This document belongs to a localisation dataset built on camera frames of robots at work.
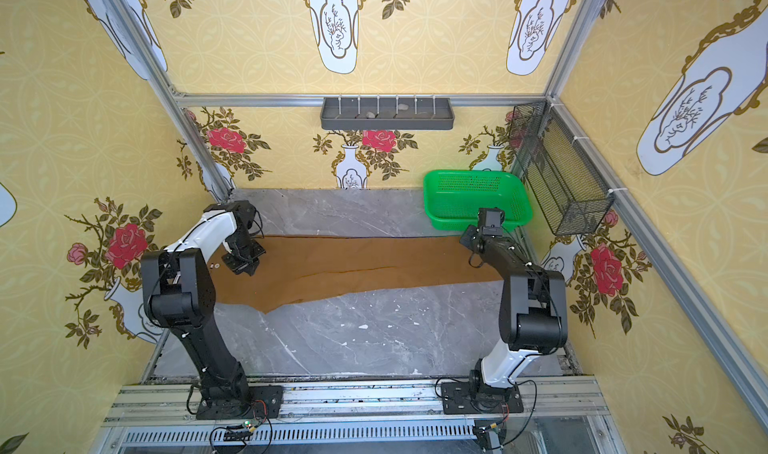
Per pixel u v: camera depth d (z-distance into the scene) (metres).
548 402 0.75
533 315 0.49
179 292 0.51
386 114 0.92
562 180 0.79
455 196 1.19
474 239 0.88
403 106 0.93
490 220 0.76
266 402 0.73
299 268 1.03
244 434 0.72
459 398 0.73
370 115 0.90
